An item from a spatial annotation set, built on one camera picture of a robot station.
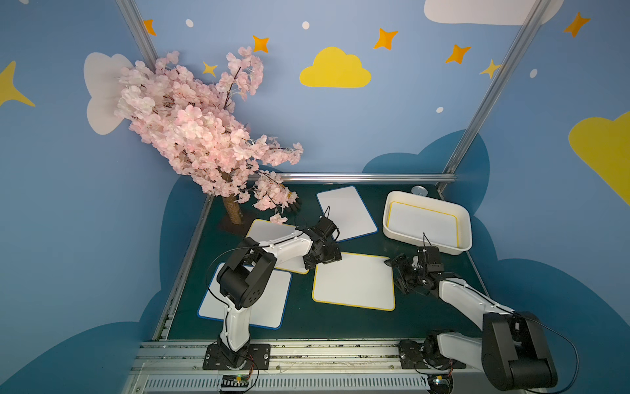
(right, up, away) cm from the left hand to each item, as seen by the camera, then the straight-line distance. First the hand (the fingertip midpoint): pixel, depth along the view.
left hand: (333, 259), depth 94 cm
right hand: (+21, -2, -3) cm, 21 cm away
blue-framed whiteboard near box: (+7, +19, +19) cm, 28 cm away
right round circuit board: (+31, -34, -20) cm, 50 cm away
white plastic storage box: (+42, +14, +16) cm, 47 cm away
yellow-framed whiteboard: (-31, +11, +10) cm, 34 cm away
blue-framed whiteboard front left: (-22, -17, -11) cm, 30 cm away
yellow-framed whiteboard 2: (+9, -7, -1) cm, 12 cm away
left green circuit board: (-31, -33, -21) cm, 50 cm away
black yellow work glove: (-18, +21, +17) cm, 32 cm away
